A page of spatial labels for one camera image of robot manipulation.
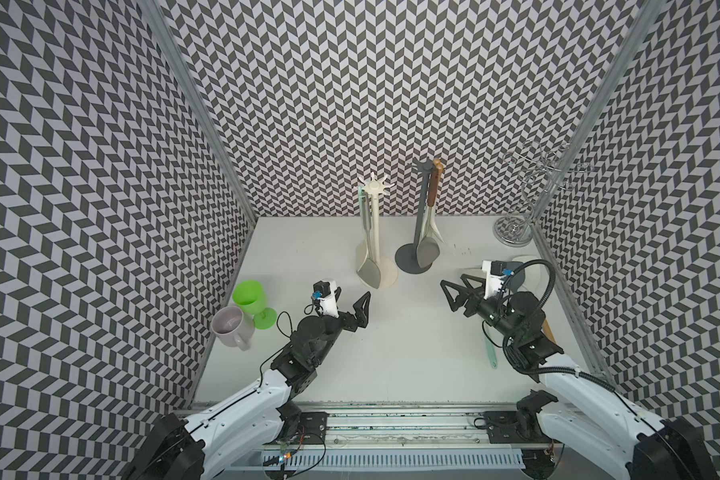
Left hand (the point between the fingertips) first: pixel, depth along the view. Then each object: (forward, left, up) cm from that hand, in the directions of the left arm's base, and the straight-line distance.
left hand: (354, 293), depth 78 cm
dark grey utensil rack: (+23, -17, -16) cm, 33 cm away
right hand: (+1, -25, +2) cm, 25 cm away
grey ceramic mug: (-7, +31, -4) cm, 33 cm away
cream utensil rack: (+16, -10, -15) cm, 24 cm away
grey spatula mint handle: (-4, -37, +13) cm, 39 cm away
